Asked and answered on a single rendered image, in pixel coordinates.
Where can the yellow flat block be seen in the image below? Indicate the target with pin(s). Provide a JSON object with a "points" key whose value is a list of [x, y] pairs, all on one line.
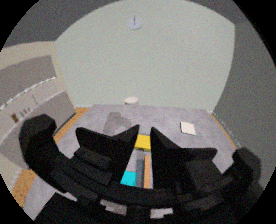
{"points": [[143, 142]]}

